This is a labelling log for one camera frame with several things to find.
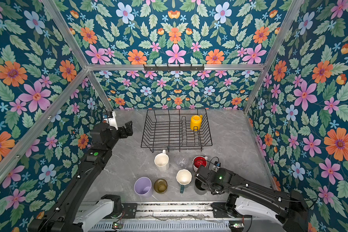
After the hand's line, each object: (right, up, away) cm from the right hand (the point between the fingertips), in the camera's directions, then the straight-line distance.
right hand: (204, 186), depth 76 cm
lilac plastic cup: (-34, -2, +4) cm, 34 cm away
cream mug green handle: (-11, +2, +6) cm, 13 cm away
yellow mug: (-3, +34, +22) cm, 41 cm away
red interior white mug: (-2, +11, +10) cm, 15 cm away
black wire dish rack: (-25, +28, +30) cm, 48 cm away
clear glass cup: (-12, +9, +14) cm, 21 cm away
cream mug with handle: (-25, +11, +10) cm, 29 cm away
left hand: (-42, +36, -3) cm, 55 cm away
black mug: (-4, +1, -4) cm, 6 cm away
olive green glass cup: (-24, -1, +4) cm, 24 cm away
